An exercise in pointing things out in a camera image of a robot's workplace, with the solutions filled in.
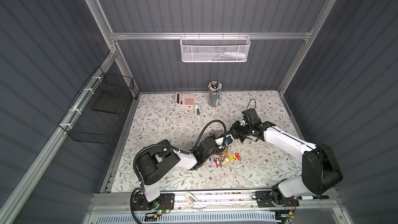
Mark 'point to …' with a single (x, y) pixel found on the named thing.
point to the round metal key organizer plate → (217, 160)
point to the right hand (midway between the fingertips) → (226, 132)
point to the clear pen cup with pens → (214, 88)
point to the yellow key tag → (230, 156)
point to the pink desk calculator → (184, 99)
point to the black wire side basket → (94, 115)
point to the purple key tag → (213, 163)
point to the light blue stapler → (198, 110)
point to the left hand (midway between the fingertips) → (223, 134)
